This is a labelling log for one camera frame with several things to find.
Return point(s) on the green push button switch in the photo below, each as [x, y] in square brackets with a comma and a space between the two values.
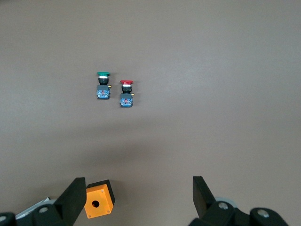
[103, 93]

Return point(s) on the white drawer cabinet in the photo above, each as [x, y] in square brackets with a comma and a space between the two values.
[43, 202]

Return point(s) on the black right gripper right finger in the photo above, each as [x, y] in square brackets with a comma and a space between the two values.
[204, 202]

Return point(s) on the red push button switch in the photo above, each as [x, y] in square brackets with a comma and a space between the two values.
[126, 101]

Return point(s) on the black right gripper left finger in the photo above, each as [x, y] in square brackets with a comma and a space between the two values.
[68, 202]

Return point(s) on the orange button enclosure box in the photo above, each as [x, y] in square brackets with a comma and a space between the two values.
[103, 195]

